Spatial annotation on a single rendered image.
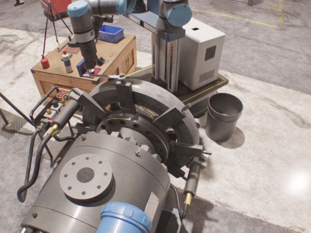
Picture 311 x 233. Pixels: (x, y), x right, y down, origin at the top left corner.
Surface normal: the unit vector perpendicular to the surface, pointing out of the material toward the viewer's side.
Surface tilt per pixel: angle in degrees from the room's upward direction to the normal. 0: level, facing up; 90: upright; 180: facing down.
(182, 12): 95
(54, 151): 0
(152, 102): 90
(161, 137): 54
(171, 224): 0
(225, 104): 87
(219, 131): 93
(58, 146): 0
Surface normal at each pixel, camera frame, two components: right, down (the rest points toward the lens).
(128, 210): 0.19, -0.66
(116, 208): -0.29, -0.74
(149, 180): 0.71, -0.32
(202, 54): 0.58, 0.57
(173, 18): 0.21, 0.74
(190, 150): -0.30, 0.67
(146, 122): 0.39, -0.57
